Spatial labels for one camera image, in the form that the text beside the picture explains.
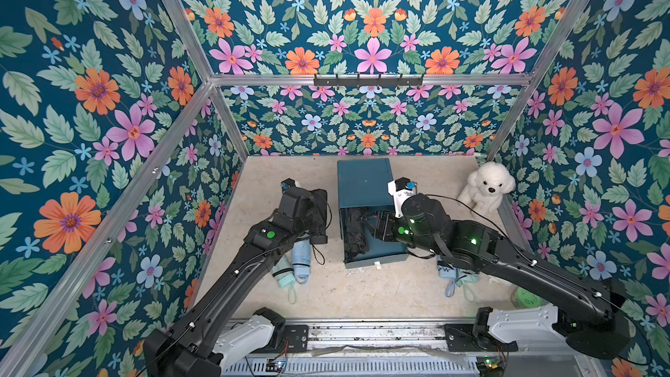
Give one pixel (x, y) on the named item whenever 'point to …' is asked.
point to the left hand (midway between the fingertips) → (323, 208)
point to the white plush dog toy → (485, 188)
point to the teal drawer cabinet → (364, 183)
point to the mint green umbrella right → (465, 277)
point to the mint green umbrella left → (283, 273)
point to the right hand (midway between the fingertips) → (369, 219)
